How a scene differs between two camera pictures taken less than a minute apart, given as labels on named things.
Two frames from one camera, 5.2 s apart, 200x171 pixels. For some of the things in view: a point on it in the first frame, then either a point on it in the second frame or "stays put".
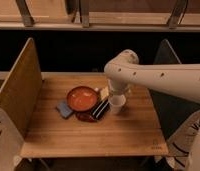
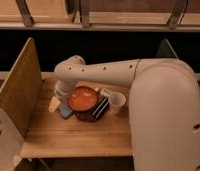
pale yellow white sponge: [104, 92] → [55, 102]
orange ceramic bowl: [82, 98] stays put
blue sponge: [64, 109] stays put
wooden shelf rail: [100, 15] stays put
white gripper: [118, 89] → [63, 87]
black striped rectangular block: [101, 109] stays put
